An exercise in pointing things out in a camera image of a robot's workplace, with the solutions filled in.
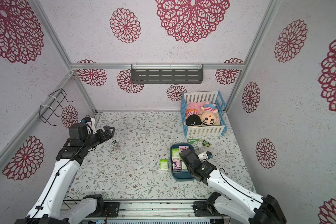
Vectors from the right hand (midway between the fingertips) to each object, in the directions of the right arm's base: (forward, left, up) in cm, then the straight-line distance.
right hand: (187, 155), depth 83 cm
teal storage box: (-10, +4, -8) cm, 13 cm away
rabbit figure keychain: (+11, +48, -7) cm, 50 cm away
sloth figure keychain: (+15, -15, -10) cm, 23 cm away
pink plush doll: (+44, -9, -1) cm, 45 cm away
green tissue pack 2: (+4, +7, -5) cm, 10 cm away
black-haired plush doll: (+29, -5, +1) cm, 29 cm away
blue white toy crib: (+49, -23, +4) cm, 54 cm away
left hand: (+6, +44, +15) cm, 46 cm away
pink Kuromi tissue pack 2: (-5, +6, -5) cm, 9 cm away
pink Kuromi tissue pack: (+8, +3, -5) cm, 10 cm away
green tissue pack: (-3, +15, -8) cm, 17 cm away
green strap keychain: (+18, -8, -12) cm, 23 cm away
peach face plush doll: (+28, -16, +3) cm, 33 cm away
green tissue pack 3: (-5, +2, -5) cm, 7 cm away
